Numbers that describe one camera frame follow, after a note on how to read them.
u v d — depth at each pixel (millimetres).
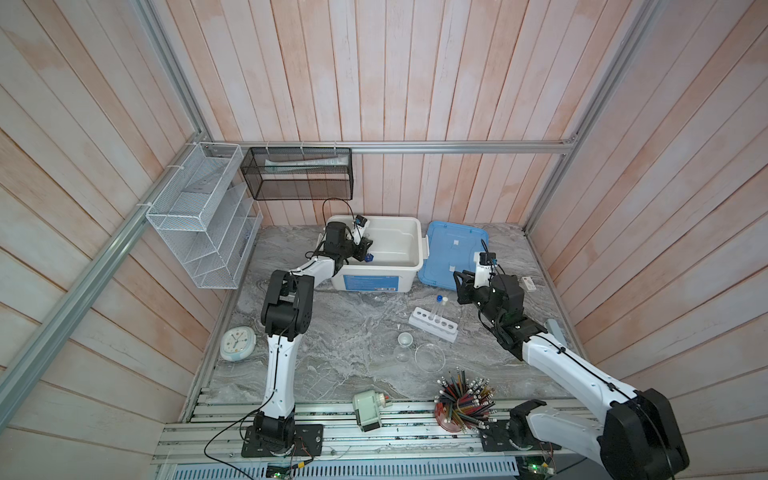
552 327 902
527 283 1034
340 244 859
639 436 399
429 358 876
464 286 715
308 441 732
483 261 698
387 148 981
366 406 746
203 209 749
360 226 928
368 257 1107
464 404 674
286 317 608
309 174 1060
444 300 817
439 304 837
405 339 899
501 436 730
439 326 896
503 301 605
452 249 1135
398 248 1075
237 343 879
